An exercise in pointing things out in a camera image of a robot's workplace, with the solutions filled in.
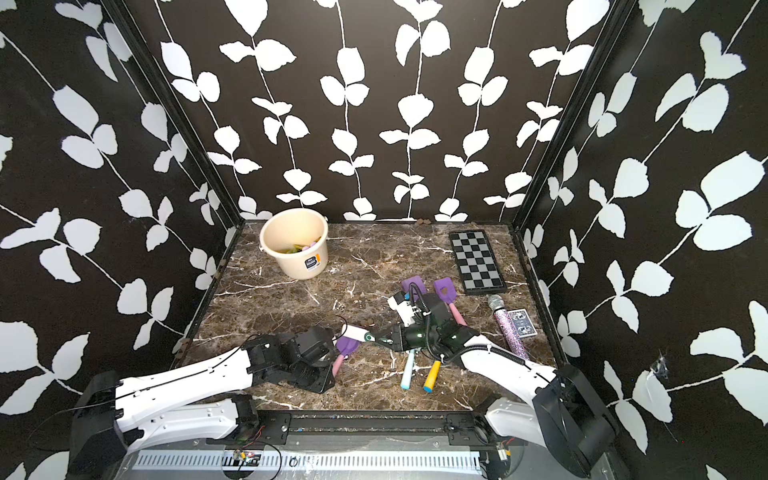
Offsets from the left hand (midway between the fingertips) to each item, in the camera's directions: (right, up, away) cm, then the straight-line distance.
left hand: (334, 380), depth 75 cm
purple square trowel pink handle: (+23, +23, +26) cm, 42 cm away
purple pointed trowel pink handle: (-9, +35, +15) cm, 40 cm away
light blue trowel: (+19, -2, +5) cm, 19 cm away
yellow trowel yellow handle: (+26, -2, +6) cm, 27 cm away
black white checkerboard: (+45, +28, +30) cm, 61 cm away
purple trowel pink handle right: (+33, +20, +24) cm, 46 cm away
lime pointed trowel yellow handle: (-20, +34, +32) cm, 51 cm away
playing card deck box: (+56, +10, +17) cm, 59 cm away
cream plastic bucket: (-21, +37, +36) cm, 55 cm away
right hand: (+11, +11, +2) cm, 15 cm away
